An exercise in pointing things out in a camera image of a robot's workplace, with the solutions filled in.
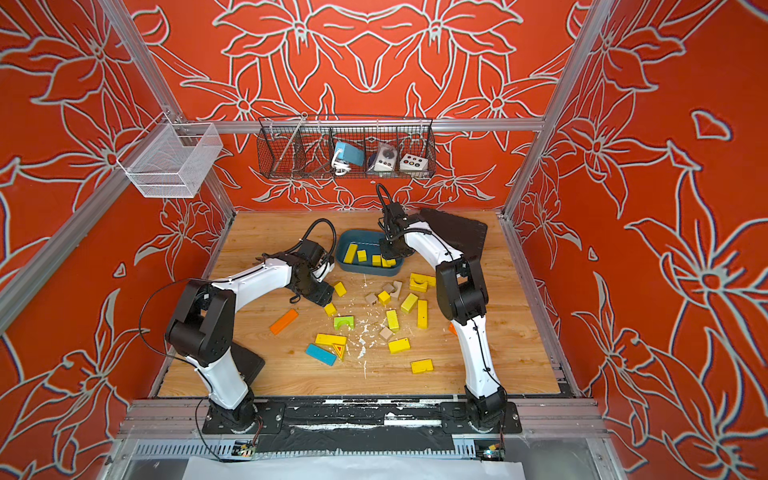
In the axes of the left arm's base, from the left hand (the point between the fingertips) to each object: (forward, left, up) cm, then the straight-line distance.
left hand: (321, 292), depth 94 cm
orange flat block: (-10, +10, -2) cm, 14 cm away
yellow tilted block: (-1, -28, -1) cm, 28 cm away
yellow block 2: (-14, -5, -2) cm, 16 cm away
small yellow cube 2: (+11, -21, +3) cm, 24 cm away
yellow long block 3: (-5, -33, -1) cm, 33 cm away
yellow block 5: (-20, -32, -3) cm, 38 cm away
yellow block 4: (-15, -25, -2) cm, 30 cm away
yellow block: (+13, -17, +1) cm, 21 cm away
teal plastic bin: (+22, -12, +1) cm, 25 cm away
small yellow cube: (+16, -12, 0) cm, 19 cm away
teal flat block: (-19, -3, -3) cm, 20 cm away
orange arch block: (-9, -41, -2) cm, 42 cm away
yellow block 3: (-8, -23, 0) cm, 25 cm away
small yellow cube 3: (+1, -6, 0) cm, 6 cm away
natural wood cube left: (-1, -16, 0) cm, 16 cm away
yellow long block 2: (-5, -4, -2) cm, 6 cm away
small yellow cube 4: (-1, -20, 0) cm, 20 cm away
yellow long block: (+17, -7, 0) cm, 18 cm away
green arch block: (-9, -11, 0) cm, 14 cm away
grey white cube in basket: (+31, -19, +30) cm, 47 cm away
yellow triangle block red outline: (-18, -9, -1) cm, 20 cm away
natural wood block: (+3, -25, 0) cm, 25 cm away
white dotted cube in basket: (+34, -27, +27) cm, 51 cm away
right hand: (+14, -19, +4) cm, 24 cm away
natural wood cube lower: (-12, -22, 0) cm, 25 cm away
